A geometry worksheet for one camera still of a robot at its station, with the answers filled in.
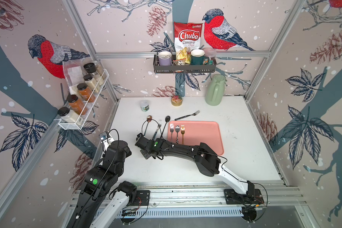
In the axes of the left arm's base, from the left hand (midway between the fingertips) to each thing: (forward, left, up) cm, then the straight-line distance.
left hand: (124, 139), depth 68 cm
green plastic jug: (+41, -53, -10) cm, 68 cm away
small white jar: (+41, 0, -21) cm, 46 cm away
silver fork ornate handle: (+22, -22, -25) cm, 40 cm away
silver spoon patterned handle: (+21, -26, -24) cm, 41 cm away
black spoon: (+31, -18, -25) cm, 44 cm away
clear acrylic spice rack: (+40, +20, +9) cm, 46 cm away
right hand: (+5, -6, -24) cm, 26 cm away
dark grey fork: (+36, -40, -26) cm, 60 cm away
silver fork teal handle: (+27, -13, -25) cm, 39 cm away
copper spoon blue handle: (+31, -5, -25) cm, 40 cm away
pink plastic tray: (+20, -40, -27) cm, 52 cm away
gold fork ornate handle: (+22, -30, -25) cm, 45 cm away
